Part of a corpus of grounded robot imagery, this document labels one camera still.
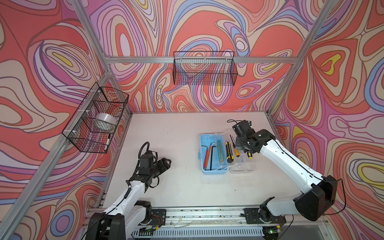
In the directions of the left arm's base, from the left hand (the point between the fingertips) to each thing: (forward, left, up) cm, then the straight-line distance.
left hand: (169, 162), depth 87 cm
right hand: (+3, -43, +12) cm, 44 cm away
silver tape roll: (+8, +28, +28) cm, 40 cm away
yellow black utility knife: (+2, -36, +3) cm, 36 cm away
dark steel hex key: (+7, -26, -6) cm, 28 cm away
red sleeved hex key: (+4, -22, -5) cm, 23 cm away
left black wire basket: (+4, +38, +27) cm, 47 cm away
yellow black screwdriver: (+1, -46, +7) cm, 47 cm away
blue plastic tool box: (+8, -28, -5) cm, 29 cm away
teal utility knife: (+3, -31, +3) cm, 31 cm away
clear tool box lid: (-1, -41, +4) cm, 41 cm away
